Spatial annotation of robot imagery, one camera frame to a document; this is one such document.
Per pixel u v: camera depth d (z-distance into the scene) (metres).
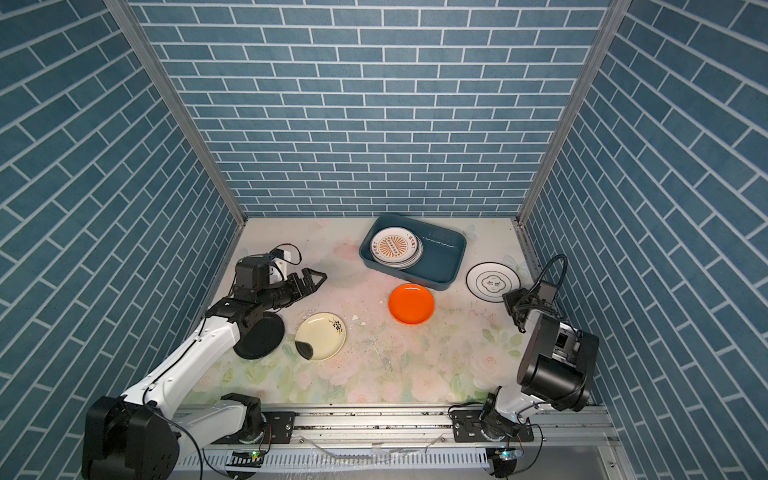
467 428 0.73
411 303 0.96
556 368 0.47
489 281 1.02
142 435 0.39
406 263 1.04
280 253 0.75
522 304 0.74
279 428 0.74
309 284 0.72
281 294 0.69
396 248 1.08
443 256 1.05
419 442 0.73
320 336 0.89
